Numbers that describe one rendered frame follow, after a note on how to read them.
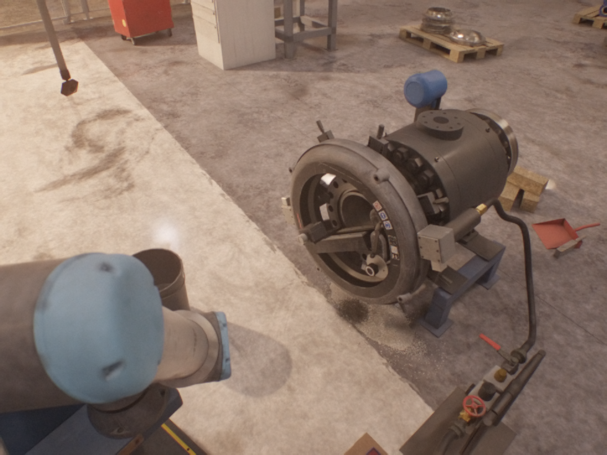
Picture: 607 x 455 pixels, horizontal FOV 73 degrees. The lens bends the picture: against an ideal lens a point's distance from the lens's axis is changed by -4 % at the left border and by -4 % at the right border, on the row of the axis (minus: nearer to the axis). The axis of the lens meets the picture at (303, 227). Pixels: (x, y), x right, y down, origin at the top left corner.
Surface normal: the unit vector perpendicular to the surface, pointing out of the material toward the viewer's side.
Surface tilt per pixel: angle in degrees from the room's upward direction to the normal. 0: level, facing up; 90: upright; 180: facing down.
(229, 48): 90
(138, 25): 90
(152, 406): 70
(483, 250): 0
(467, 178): 55
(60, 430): 0
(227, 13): 90
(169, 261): 87
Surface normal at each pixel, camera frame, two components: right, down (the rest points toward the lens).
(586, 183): 0.00, -0.76
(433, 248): -0.75, 0.43
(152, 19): 0.71, 0.46
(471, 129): 0.22, -0.55
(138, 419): 0.55, 0.23
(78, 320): 0.14, -0.28
